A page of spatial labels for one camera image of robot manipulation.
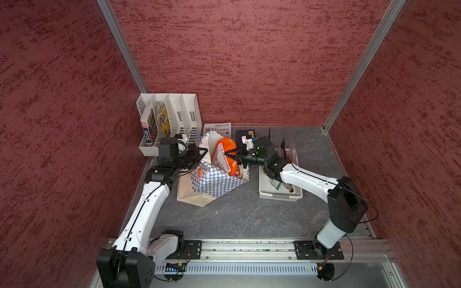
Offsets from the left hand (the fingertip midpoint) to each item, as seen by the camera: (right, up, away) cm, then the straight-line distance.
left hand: (208, 153), depth 74 cm
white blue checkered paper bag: (-3, -13, -3) cm, 14 cm away
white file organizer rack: (-21, +22, +37) cm, 49 cm away
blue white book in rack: (-35, +16, +18) cm, 42 cm away
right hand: (+6, -2, +2) cm, 7 cm away
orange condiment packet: (+5, -3, +4) cm, 7 cm away
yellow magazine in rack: (-30, +16, +26) cm, 42 cm away
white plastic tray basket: (+29, -20, +18) cm, 40 cm away
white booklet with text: (+4, +14, +44) cm, 46 cm away
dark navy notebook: (+14, +10, +42) cm, 46 cm away
